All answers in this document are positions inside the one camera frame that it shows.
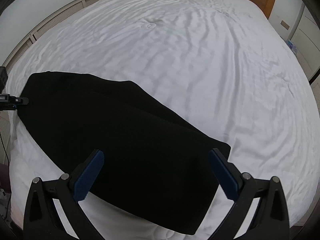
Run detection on blue item on nightstand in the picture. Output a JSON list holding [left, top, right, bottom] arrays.
[[286, 40, 298, 55]]

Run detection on white slatted radiator cover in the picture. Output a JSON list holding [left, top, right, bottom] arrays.
[[1, 0, 99, 165]]

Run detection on black pants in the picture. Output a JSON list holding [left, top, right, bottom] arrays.
[[17, 72, 231, 235]]

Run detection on beige wall switch plate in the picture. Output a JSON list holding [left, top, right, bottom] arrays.
[[280, 21, 290, 30]]

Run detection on white bed sheet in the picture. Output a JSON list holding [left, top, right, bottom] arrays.
[[7, 0, 319, 239]]

